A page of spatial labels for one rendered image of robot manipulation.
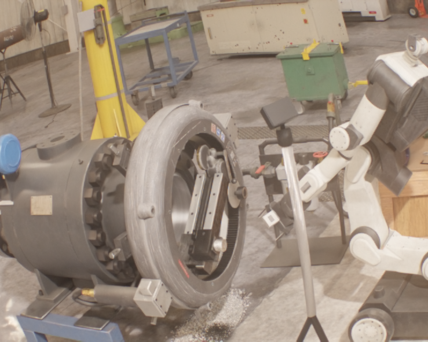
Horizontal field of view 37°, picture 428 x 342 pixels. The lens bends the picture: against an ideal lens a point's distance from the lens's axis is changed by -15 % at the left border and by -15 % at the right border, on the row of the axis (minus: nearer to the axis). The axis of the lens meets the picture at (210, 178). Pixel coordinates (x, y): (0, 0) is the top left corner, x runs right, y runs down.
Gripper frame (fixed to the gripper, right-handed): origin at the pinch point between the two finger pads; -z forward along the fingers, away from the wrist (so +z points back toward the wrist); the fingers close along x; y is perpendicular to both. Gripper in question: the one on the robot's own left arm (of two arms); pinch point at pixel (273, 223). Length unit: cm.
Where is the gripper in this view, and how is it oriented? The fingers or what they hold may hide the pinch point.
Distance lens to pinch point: 260.5
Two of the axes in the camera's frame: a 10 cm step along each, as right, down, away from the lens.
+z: 5.0, -5.6, -6.6
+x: -5.8, -7.8, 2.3
